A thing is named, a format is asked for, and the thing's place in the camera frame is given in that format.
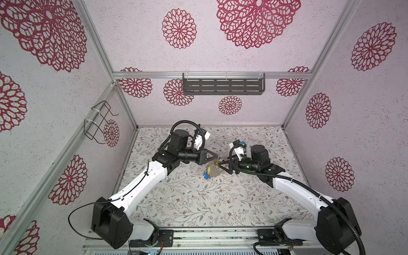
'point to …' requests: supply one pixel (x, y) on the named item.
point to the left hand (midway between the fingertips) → (215, 158)
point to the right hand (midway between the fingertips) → (221, 160)
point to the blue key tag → (206, 176)
